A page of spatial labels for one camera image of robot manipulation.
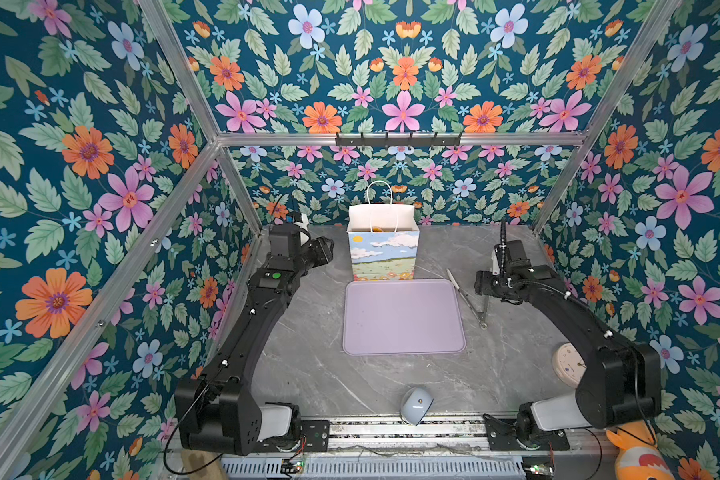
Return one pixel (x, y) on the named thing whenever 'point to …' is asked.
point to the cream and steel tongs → (480, 316)
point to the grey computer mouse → (415, 403)
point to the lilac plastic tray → (401, 317)
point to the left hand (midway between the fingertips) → (330, 234)
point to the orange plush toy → (640, 458)
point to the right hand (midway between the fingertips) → (487, 283)
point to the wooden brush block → (197, 468)
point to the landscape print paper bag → (383, 236)
